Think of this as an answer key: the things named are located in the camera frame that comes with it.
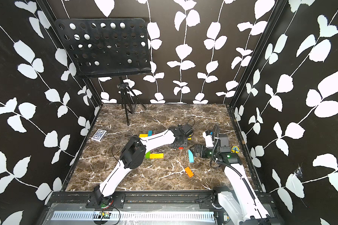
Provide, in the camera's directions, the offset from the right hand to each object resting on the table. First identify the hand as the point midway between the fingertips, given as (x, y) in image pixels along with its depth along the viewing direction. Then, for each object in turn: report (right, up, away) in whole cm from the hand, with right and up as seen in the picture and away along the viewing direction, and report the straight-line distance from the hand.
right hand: (195, 146), depth 79 cm
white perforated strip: (-31, -34, -9) cm, 47 cm away
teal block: (-30, +5, +22) cm, 38 cm away
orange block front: (-4, -17, +5) cm, 18 cm away
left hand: (-5, -1, +17) cm, 18 cm away
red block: (-8, -4, +16) cm, 18 cm away
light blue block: (-1, -9, +11) cm, 15 cm away
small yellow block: (-1, +1, +18) cm, 19 cm away
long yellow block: (-24, -9, +11) cm, 28 cm away
